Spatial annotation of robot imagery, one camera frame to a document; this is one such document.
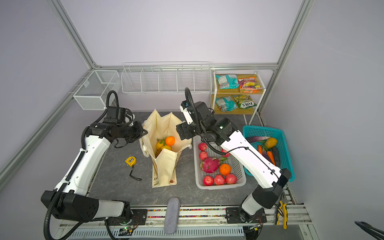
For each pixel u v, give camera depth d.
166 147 0.92
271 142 0.94
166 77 1.04
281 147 0.91
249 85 0.84
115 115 0.57
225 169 0.84
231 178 0.81
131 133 0.68
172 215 0.71
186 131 0.58
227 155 0.91
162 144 0.93
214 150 0.49
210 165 0.83
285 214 0.74
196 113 0.46
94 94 0.77
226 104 0.99
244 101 1.01
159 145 0.92
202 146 0.95
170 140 0.91
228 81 0.85
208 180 0.81
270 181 0.40
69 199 0.38
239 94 1.07
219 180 0.80
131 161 0.91
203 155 0.90
